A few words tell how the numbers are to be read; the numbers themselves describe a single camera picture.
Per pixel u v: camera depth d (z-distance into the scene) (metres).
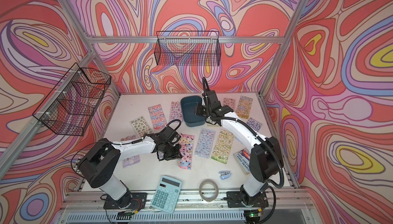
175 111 1.08
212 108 0.63
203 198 0.72
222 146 0.92
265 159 0.44
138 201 0.73
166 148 0.69
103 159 0.45
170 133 0.73
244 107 1.11
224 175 0.80
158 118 1.05
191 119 1.03
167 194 0.74
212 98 0.64
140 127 1.01
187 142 0.93
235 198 0.74
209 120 1.04
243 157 0.86
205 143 0.93
